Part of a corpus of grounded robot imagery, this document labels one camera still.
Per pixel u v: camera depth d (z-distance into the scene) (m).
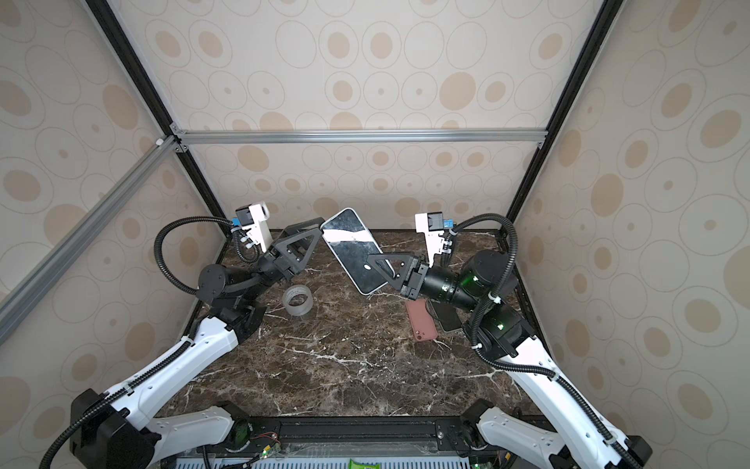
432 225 0.47
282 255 0.49
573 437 0.38
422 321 0.95
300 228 0.56
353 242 0.50
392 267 0.49
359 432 0.74
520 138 0.93
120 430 0.37
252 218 0.50
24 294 0.52
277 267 0.50
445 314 0.99
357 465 0.69
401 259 0.48
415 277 0.45
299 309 0.97
